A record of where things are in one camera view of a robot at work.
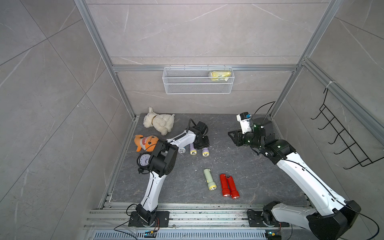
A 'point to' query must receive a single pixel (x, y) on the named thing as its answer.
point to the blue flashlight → (182, 150)
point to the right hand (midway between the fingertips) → (232, 132)
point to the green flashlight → (207, 174)
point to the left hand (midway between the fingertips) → (209, 143)
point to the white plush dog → (163, 123)
